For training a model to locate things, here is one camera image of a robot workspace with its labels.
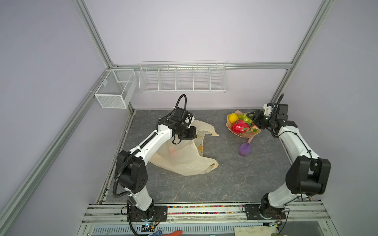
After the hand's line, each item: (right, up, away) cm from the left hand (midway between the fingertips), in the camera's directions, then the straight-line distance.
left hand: (197, 137), depth 82 cm
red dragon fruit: (+30, +6, +17) cm, 34 cm away
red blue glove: (-18, -44, -13) cm, 49 cm away
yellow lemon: (+27, +12, +23) cm, 37 cm away
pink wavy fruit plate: (+36, +1, +20) cm, 41 cm away
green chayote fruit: (+28, +11, +1) cm, 30 cm away
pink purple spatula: (+32, -9, +14) cm, 36 cm away
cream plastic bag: (-6, -12, +1) cm, 13 cm away
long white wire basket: (-9, +40, +17) cm, 44 cm away
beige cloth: (+27, -42, -14) cm, 52 cm away
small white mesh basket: (-56, +32, +20) cm, 67 cm away
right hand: (+32, +12, +5) cm, 34 cm away
